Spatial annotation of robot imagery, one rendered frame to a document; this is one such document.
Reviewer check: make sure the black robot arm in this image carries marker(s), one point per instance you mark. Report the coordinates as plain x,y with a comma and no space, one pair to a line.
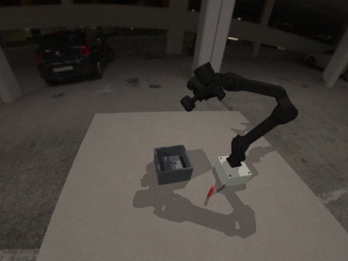
214,83

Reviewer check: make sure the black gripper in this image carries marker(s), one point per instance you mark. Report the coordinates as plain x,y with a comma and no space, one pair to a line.
189,103

